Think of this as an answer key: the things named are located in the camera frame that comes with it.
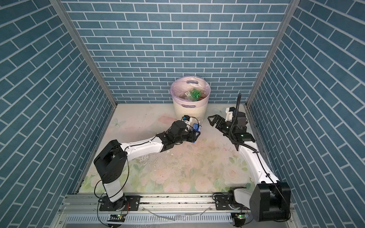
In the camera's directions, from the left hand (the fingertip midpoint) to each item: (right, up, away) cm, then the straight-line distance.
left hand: (198, 133), depth 85 cm
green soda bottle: (-2, +24, +7) cm, 25 cm away
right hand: (+8, +9, -4) cm, 12 cm away
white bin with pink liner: (-5, +26, +17) cm, 32 cm away
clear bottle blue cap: (-1, +4, -2) cm, 4 cm away
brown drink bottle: (+4, +25, +12) cm, 28 cm away
